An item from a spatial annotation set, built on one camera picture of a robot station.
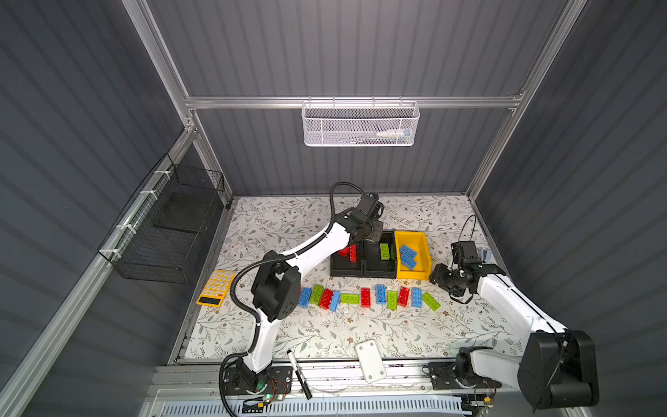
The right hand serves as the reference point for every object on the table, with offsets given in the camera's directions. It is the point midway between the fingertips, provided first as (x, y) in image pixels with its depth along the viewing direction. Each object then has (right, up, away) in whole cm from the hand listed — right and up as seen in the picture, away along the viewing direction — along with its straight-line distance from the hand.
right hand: (439, 279), depth 87 cm
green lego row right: (-15, -8, +2) cm, 17 cm away
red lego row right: (-12, -6, +2) cm, 14 cm away
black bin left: (-34, +2, +13) cm, 36 cm away
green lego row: (-42, -6, +3) cm, 43 cm away
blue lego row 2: (-36, -7, 0) cm, 36 cm away
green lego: (-16, +7, +13) cm, 22 cm away
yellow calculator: (-78, -5, +4) cm, 78 cm away
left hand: (-19, +17, +1) cm, 25 cm away
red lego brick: (-32, +8, +11) cm, 35 cm away
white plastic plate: (-25, -21, -11) cm, 34 cm away
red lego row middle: (-25, -7, +2) cm, 26 cm away
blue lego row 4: (-7, -7, +2) cm, 10 cm away
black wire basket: (-85, +15, -15) cm, 88 cm away
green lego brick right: (-2, -8, +2) cm, 9 cm away
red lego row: (-39, -7, +1) cm, 39 cm away
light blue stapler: (+22, +7, +12) cm, 26 cm away
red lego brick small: (-29, +7, +11) cm, 32 cm away
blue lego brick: (-8, +5, +10) cm, 13 cm away
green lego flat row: (-30, -7, +2) cm, 31 cm away
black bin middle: (-21, +2, +11) cm, 24 cm away
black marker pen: (-46, -25, -13) cm, 53 cm away
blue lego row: (-46, -7, +2) cm, 46 cm away
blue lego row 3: (-20, -6, +2) cm, 21 cm away
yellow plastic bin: (-2, +11, +15) cm, 19 cm away
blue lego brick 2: (-8, +8, +13) cm, 17 cm away
